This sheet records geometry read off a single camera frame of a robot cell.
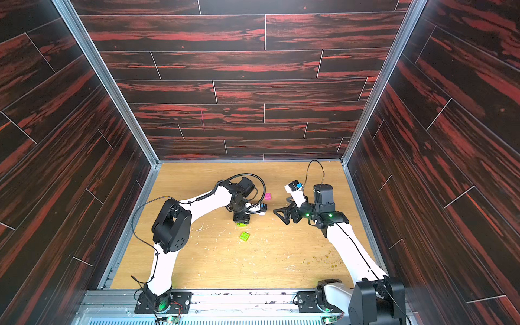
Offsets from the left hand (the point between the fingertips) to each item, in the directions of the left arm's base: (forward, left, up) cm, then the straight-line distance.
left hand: (248, 217), depth 94 cm
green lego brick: (-3, +4, -1) cm, 5 cm away
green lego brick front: (-9, +1, 0) cm, 10 cm away
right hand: (-1, -17, +14) cm, 22 cm away
